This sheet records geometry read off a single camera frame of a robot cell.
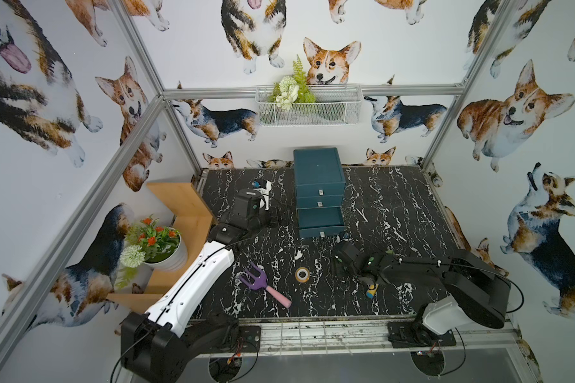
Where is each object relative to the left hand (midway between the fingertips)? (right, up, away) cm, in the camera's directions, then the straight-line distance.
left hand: (279, 202), depth 78 cm
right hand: (+22, -21, +11) cm, 32 cm away
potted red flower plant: (-39, -12, -7) cm, 41 cm away
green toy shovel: (+31, -30, +1) cm, 43 cm away
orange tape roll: (+7, -27, +9) cm, 30 cm away
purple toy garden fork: (-8, -29, +7) cm, 31 cm away
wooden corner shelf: (-35, -7, +15) cm, 38 cm away
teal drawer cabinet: (+14, +5, +12) cm, 19 cm away
